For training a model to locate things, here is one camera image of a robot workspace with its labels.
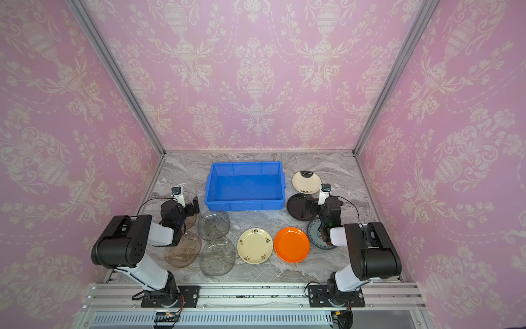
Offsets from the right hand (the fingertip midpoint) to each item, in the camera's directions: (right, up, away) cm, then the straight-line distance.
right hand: (319, 193), depth 93 cm
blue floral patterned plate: (-3, -17, -3) cm, 17 cm away
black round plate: (-8, -6, -1) cm, 10 cm away
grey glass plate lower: (-44, -25, -10) cm, 52 cm away
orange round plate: (-14, -21, -8) cm, 26 cm away
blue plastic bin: (-35, +3, +14) cm, 38 cm away
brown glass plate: (-57, -23, -8) cm, 62 cm away
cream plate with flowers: (-29, -21, -8) cm, 37 cm away
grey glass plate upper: (-48, -15, -1) cm, 50 cm away
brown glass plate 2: (-59, -12, -2) cm, 60 cm away
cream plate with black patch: (-3, +4, +14) cm, 15 cm away
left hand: (-61, -2, +2) cm, 61 cm away
